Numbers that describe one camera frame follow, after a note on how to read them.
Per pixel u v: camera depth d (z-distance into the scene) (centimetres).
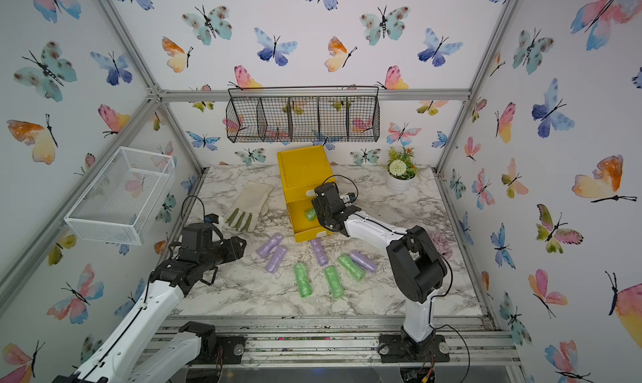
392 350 73
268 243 96
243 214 104
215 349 70
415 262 49
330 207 71
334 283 85
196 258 59
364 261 90
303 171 93
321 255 91
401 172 99
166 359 54
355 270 88
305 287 84
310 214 91
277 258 91
